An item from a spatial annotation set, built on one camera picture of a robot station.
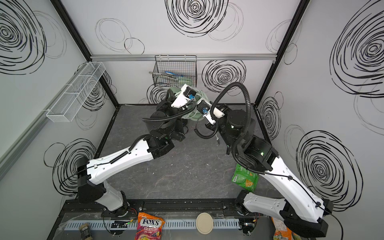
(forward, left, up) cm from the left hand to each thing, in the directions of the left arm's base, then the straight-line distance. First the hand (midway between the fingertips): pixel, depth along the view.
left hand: (165, 91), depth 57 cm
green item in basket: (+28, -7, -16) cm, 33 cm away
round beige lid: (-38, -17, -42) cm, 59 cm away
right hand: (-4, -18, 0) cm, 19 cm away
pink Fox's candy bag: (-41, +8, -45) cm, 61 cm away
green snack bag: (-17, -39, -45) cm, 62 cm away
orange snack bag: (-40, -52, -44) cm, 79 cm away
